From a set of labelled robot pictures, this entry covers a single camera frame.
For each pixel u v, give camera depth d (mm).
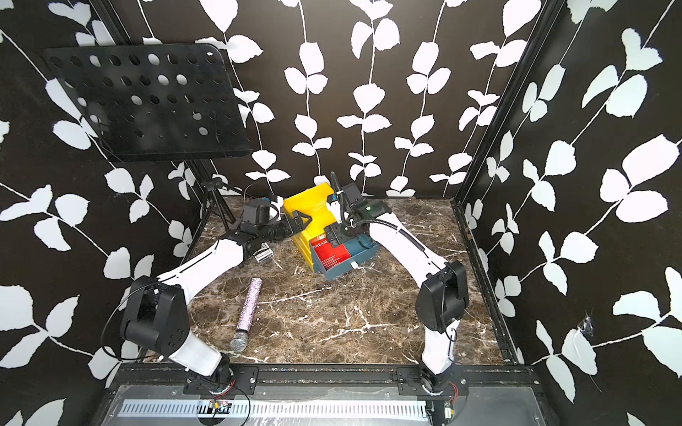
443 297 471
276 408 701
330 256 837
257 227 684
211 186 867
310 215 859
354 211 646
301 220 797
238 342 781
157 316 441
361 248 781
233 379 730
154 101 648
